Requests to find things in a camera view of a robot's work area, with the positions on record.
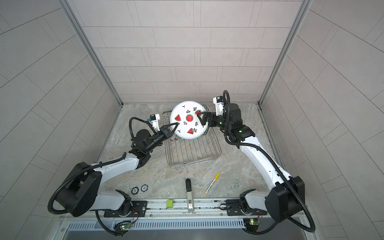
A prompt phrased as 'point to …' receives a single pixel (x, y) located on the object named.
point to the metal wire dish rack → (203, 151)
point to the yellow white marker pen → (215, 178)
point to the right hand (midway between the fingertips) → (202, 114)
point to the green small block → (169, 203)
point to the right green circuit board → (254, 223)
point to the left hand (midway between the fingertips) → (181, 123)
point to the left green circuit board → (125, 226)
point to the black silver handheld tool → (190, 196)
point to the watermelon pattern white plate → (190, 126)
